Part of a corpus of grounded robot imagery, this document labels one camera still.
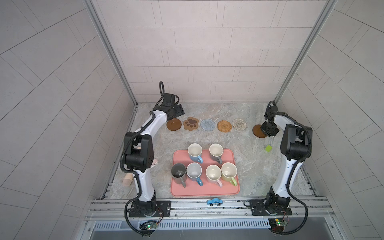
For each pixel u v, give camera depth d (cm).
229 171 80
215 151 87
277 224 68
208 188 76
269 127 85
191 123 105
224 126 103
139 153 49
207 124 103
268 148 91
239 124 104
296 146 55
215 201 71
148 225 65
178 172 79
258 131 98
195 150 87
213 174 80
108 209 72
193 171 82
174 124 103
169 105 72
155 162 84
